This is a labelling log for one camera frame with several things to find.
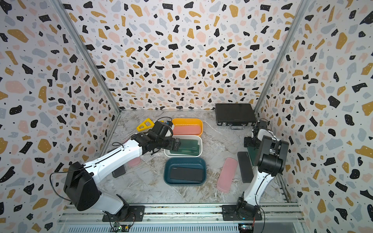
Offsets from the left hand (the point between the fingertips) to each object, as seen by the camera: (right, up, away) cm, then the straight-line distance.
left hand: (175, 141), depth 83 cm
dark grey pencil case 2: (+43, -17, +8) cm, 47 cm away
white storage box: (-6, -9, +10) cm, 14 cm away
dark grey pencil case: (+7, -20, +3) cm, 21 cm away
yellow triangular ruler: (-27, +10, +30) cm, 42 cm away
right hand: (+53, -4, +17) cm, 55 cm away
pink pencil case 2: (+31, -21, +6) cm, 38 cm away
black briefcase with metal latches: (+45, +17, +37) cm, 61 cm away
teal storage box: (+8, -15, +9) cm, 19 cm away
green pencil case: (+6, -5, +10) cm, 13 cm away
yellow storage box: (+7, +11, +29) cm, 32 cm away
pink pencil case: (+4, +5, +30) cm, 30 cm away
